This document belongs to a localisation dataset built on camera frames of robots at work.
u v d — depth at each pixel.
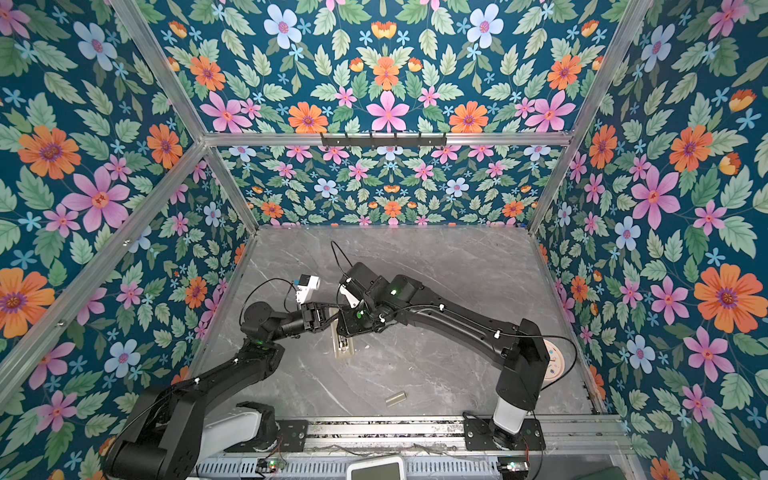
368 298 0.55
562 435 0.75
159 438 0.41
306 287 0.73
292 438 0.73
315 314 0.69
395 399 0.80
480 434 0.73
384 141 0.93
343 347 0.70
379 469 0.66
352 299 0.60
